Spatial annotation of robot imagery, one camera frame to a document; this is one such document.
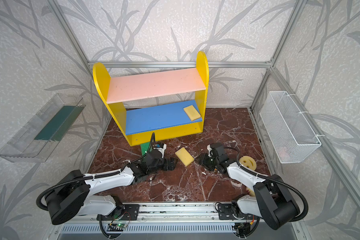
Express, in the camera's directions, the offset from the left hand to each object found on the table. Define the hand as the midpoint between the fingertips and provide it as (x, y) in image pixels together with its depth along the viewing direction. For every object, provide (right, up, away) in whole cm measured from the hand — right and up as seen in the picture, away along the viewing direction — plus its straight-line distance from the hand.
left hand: (174, 156), depth 85 cm
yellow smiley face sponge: (+43, -4, +2) cm, 44 cm away
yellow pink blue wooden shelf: (+4, +22, +11) cm, 25 cm away
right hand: (+13, 0, +2) cm, 13 cm away
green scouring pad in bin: (-47, +18, -22) cm, 55 cm away
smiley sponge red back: (+41, -17, -8) cm, 45 cm away
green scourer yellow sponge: (-21, +3, +11) cm, 24 cm away
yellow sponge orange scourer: (+11, +26, +12) cm, 30 cm away
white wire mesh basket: (+51, +14, -24) cm, 58 cm away
